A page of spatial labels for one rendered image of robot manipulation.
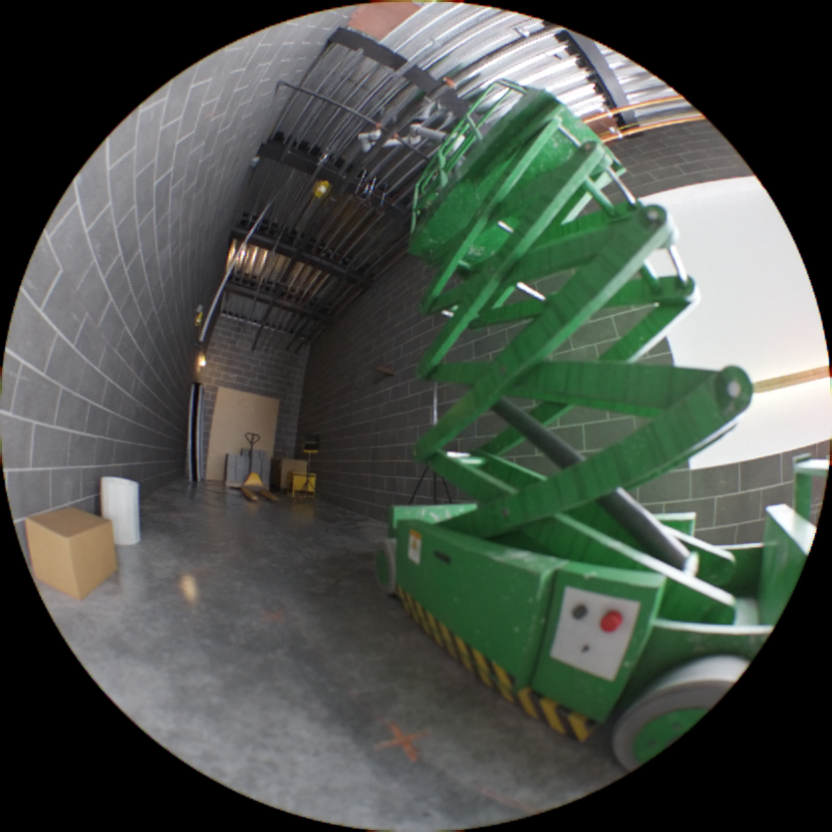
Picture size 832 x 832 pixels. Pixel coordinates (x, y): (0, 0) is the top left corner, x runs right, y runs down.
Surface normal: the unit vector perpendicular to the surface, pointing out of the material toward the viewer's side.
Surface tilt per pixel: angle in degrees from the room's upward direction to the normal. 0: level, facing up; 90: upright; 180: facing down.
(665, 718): 90
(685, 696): 90
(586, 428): 90
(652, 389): 90
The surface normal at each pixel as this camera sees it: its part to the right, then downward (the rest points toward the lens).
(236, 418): 0.67, -0.14
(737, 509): -0.74, -0.18
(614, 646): -0.90, -0.13
